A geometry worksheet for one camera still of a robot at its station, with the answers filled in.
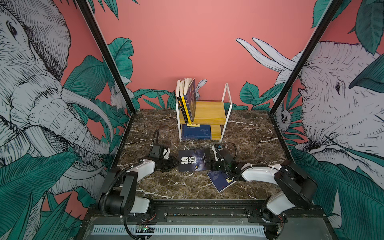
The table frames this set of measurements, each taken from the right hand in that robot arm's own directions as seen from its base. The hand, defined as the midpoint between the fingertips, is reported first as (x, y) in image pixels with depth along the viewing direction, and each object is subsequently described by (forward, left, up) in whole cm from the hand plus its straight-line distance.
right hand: (206, 160), depth 88 cm
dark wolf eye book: (+2, +7, -5) cm, 9 cm away
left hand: (0, +17, -2) cm, 17 cm away
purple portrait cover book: (+23, +9, +30) cm, 39 cm away
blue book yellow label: (+21, +6, 0) cm, 22 cm away
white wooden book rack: (+25, -6, +14) cm, 29 cm away
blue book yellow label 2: (-11, -8, -6) cm, 14 cm away
